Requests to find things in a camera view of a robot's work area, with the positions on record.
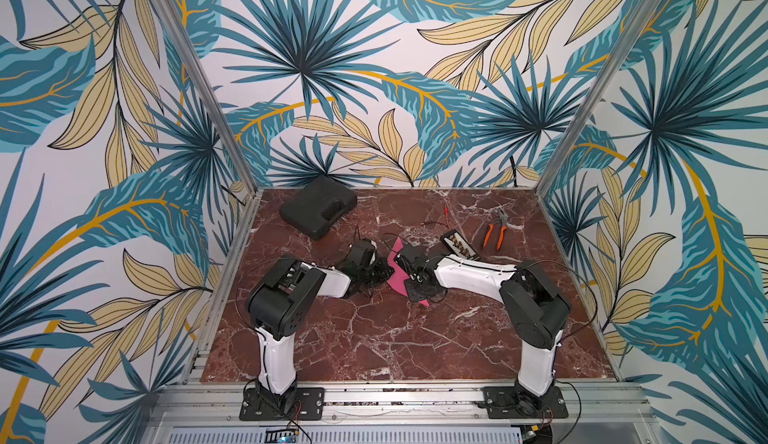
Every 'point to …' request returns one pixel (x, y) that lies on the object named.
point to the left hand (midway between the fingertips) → (395, 272)
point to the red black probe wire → (447, 224)
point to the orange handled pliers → (502, 216)
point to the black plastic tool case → (315, 208)
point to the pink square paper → (397, 276)
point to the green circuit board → (281, 436)
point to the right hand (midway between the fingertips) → (419, 292)
